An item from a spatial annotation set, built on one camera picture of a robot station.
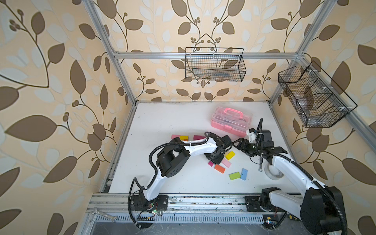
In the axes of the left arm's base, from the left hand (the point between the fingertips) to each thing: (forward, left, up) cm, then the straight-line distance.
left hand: (214, 159), depth 89 cm
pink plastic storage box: (+22, -15, +10) cm, 28 cm away
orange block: (-5, -3, -1) cm, 6 cm away
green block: (-9, -11, -1) cm, 15 cm away
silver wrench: (-27, +61, -1) cm, 67 cm away
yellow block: (+3, -11, -1) cm, 11 cm away
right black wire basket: (+17, -51, +34) cm, 63 cm away
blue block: (-9, -17, -1) cm, 19 cm away
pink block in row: (+16, +26, 0) cm, 31 cm away
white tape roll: (-9, -31, +4) cm, 33 cm away
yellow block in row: (+16, +20, -1) cm, 26 cm away
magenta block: (-5, +3, +4) cm, 7 cm away
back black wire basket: (+52, -1, +33) cm, 62 cm away
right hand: (+5, -12, +9) cm, 16 cm away
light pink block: (-2, -7, -1) cm, 8 cm away
